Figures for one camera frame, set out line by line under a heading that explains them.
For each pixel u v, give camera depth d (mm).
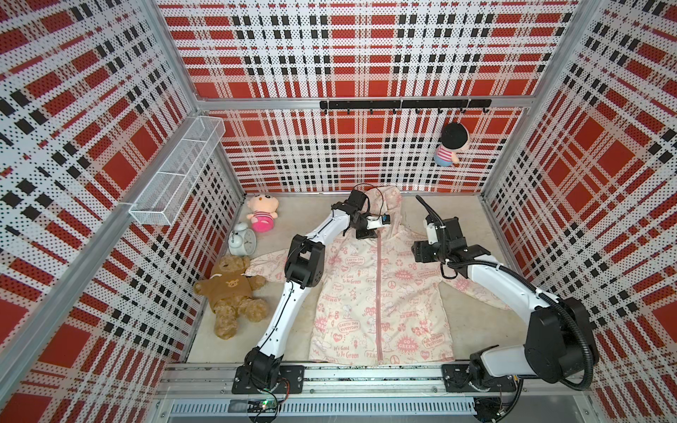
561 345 416
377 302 884
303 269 689
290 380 734
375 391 733
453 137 930
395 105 887
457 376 735
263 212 1076
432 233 729
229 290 857
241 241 927
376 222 958
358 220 907
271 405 690
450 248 664
